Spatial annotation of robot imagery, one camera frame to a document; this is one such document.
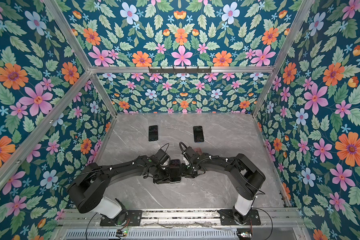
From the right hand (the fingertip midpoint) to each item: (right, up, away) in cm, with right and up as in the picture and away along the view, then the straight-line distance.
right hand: (179, 174), depth 86 cm
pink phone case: (+12, +13, +9) cm, 20 cm away
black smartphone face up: (-2, +4, -7) cm, 8 cm away
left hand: (-2, -1, -4) cm, 5 cm away
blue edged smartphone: (+12, +23, +21) cm, 34 cm away
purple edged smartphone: (-21, +24, +20) cm, 38 cm away
